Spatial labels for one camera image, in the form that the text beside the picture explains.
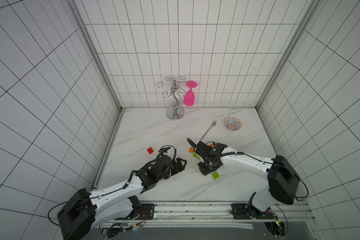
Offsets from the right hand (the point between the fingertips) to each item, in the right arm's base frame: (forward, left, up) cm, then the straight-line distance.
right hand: (203, 167), depth 84 cm
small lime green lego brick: (-3, -7, -3) cm, 9 cm away
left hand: (-2, +13, +4) cm, 14 cm away
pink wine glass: (+43, +10, +13) cm, 46 cm away
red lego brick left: (+10, +34, -3) cm, 35 cm away
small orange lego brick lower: (-3, +14, +13) cm, 20 cm away
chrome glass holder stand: (+45, +21, -4) cm, 50 cm away
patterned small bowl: (+35, -23, -2) cm, 42 cm away
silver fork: (+36, -9, -5) cm, 37 cm away
